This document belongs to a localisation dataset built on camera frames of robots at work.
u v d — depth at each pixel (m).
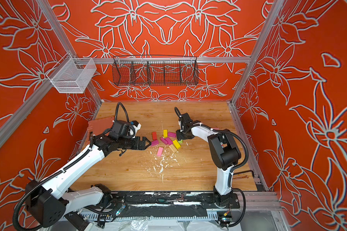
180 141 0.94
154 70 1.01
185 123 0.77
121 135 0.61
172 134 0.98
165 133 0.99
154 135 0.98
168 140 0.95
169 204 0.73
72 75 0.92
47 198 0.37
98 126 1.02
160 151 0.90
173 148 0.91
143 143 0.67
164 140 0.95
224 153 0.50
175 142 0.95
